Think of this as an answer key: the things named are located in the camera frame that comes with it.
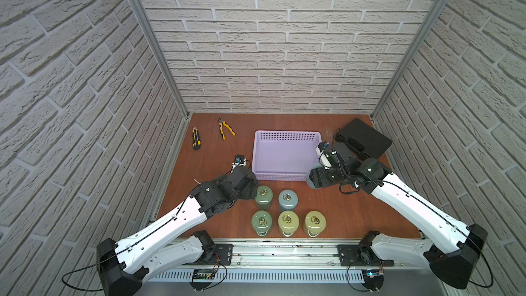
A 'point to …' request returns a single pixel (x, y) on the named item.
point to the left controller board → (201, 278)
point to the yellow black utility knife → (196, 138)
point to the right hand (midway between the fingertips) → (322, 173)
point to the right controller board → (373, 279)
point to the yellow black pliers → (222, 122)
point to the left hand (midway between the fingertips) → (247, 179)
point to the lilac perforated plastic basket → (284, 155)
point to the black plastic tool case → (357, 139)
